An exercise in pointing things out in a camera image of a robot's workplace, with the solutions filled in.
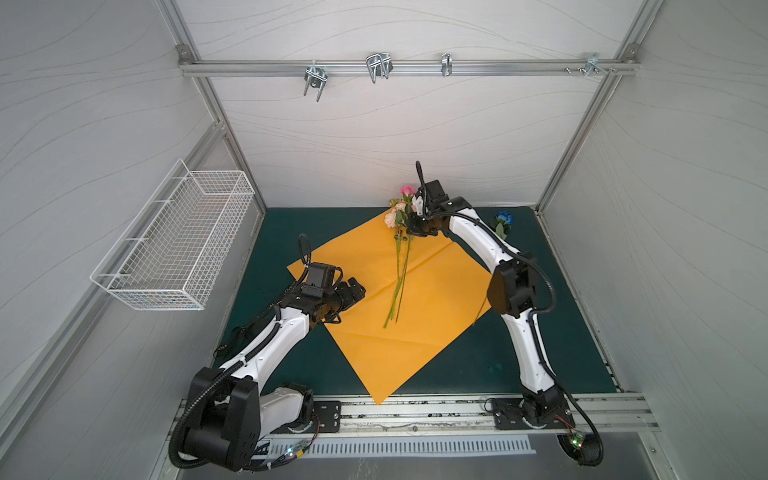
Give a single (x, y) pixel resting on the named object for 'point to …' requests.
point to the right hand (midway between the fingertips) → (411, 222)
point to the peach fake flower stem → (391, 221)
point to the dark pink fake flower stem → (408, 192)
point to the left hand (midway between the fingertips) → (360, 291)
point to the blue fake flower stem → (504, 219)
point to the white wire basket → (168, 254)
